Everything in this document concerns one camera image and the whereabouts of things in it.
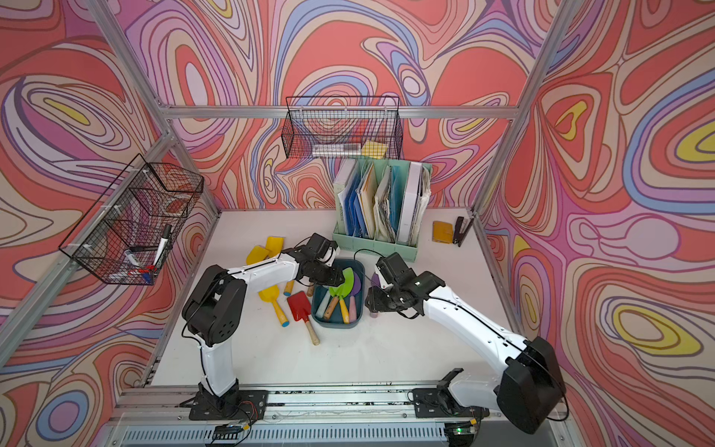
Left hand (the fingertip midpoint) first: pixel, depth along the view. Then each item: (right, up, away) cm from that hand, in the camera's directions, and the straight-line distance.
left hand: (342, 280), depth 94 cm
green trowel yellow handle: (0, -4, -1) cm, 4 cm away
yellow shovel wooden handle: (-28, +11, +13) cm, 33 cm away
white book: (+24, +20, +5) cm, 31 cm away
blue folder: (+4, +22, +4) cm, 22 cm away
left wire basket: (-59, +16, -19) cm, 64 cm away
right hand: (+11, -6, -15) cm, 19 cm away
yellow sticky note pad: (+40, +17, +17) cm, 46 cm away
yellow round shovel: (-33, +8, +11) cm, 36 cm away
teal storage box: (-7, -5, -1) cm, 9 cm away
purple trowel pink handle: (+5, -2, 0) cm, 5 cm away
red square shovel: (-14, -9, -3) cm, 17 cm away
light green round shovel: (-19, -3, +1) cm, 19 cm away
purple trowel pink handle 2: (+12, -1, +4) cm, 12 cm away
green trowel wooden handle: (-4, -8, -6) cm, 10 cm away
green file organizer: (+13, +26, -2) cm, 29 cm away
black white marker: (-43, +15, -25) cm, 52 cm away
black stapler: (+45, +15, +16) cm, 50 cm away
